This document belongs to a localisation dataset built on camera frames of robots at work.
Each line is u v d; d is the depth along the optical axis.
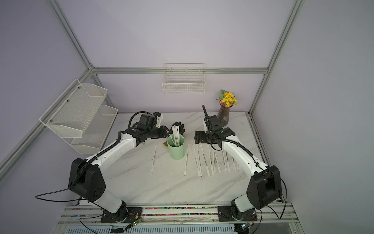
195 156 0.96
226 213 0.74
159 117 0.79
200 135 0.73
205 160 0.93
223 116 1.03
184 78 0.95
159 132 0.75
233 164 0.91
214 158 0.93
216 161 0.93
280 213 0.36
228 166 0.91
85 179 0.44
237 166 0.91
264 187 0.42
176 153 0.91
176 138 0.88
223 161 0.93
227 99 0.94
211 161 0.93
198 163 0.93
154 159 0.94
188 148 0.99
